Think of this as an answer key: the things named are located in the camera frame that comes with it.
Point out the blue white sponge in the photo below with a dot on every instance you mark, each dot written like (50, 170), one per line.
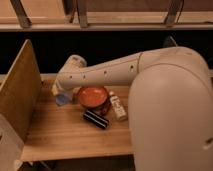
(63, 98)

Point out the black striped box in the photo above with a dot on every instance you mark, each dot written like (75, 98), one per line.
(96, 119)

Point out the orange ceramic bowl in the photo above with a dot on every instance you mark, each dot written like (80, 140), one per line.
(95, 98)

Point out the wooden shelf frame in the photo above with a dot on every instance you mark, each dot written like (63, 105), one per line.
(105, 15)

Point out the white bottle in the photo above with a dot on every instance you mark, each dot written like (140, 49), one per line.
(118, 108)

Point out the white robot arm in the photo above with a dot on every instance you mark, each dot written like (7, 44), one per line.
(170, 104)

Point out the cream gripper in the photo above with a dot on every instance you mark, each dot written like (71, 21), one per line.
(55, 90)

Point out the wooden side panel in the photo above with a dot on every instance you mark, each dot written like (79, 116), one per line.
(19, 91)

